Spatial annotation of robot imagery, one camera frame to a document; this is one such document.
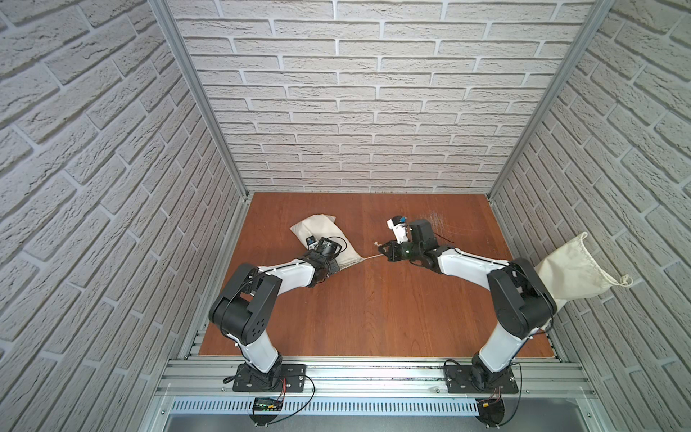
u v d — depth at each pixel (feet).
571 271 2.33
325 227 3.28
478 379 2.16
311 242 2.84
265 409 2.34
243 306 1.53
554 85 2.77
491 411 2.24
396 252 2.66
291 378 2.43
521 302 1.56
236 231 3.61
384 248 2.88
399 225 2.73
